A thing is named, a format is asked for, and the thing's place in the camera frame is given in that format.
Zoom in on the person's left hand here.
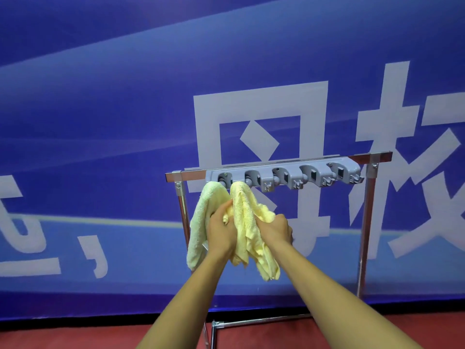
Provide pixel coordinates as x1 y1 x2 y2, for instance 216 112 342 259
206 199 239 257

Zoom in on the person's right hand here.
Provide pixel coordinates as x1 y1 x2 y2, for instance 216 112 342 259
255 213 294 251

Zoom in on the light green towel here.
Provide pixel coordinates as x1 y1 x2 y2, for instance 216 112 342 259
186 181 232 272

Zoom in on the yellow towel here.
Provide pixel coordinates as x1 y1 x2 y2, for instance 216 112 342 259
223 180 281 282

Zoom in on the chrome metal rack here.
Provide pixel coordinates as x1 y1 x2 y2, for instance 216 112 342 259
165 151 394 349

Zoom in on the person's right forearm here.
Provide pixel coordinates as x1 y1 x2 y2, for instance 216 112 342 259
270 243 424 349

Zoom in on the person's left forearm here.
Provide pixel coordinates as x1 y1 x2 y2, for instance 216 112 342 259
136 249 233 349

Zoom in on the blue printed banner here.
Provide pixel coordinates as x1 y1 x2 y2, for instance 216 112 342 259
0 0 465 320

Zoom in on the grey plastic hook rail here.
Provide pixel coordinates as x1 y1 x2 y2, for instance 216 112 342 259
205 157 365 193

